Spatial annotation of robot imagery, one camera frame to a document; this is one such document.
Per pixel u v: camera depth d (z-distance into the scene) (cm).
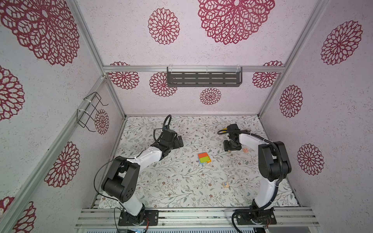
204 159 94
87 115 75
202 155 98
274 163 52
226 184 84
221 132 89
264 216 68
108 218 75
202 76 95
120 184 45
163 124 72
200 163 93
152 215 75
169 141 72
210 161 95
